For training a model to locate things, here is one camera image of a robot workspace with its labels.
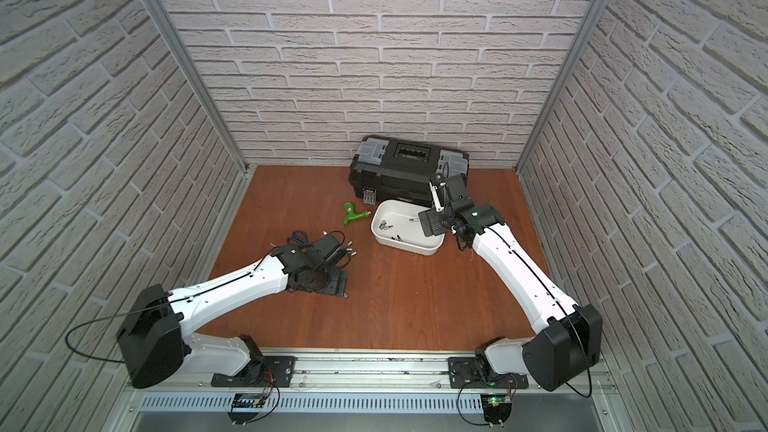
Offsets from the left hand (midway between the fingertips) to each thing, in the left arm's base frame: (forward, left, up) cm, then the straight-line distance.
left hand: (337, 281), depth 82 cm
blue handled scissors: (+19, +16, -8) cm, 26 cm away
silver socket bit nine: (+23, -13, -7) cm, 27 cm away
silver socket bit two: (+25, -24, -6) cm, 35 cm away
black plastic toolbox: (+34, -15, +11) cm, 38 cm away
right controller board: (-29, -40, -7) cm, 50 cm away
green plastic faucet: (+27, -2, -6) cm, 27 cm away
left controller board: (-27, +20, -11) cm, 35 cm away
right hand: (+14, -31, +14) cm, 36 cm away
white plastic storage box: (+24, -18, -7) cm, 31 cm away
